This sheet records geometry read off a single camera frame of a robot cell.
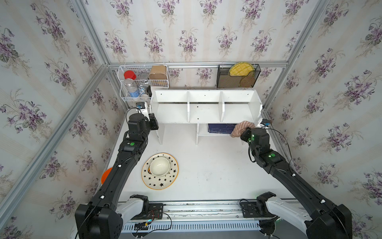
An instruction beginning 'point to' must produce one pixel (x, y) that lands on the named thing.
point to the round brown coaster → (249, 80)
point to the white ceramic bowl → (159, 166)
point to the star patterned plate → (162, 182)
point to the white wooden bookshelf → (215, 112)
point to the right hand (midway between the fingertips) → (247, 127)
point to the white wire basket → (137, 80)
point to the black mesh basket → (224, 80)
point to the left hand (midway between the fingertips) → (155, 114)
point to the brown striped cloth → (238, 128)
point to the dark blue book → (224, 128)
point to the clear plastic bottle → (132, 87)
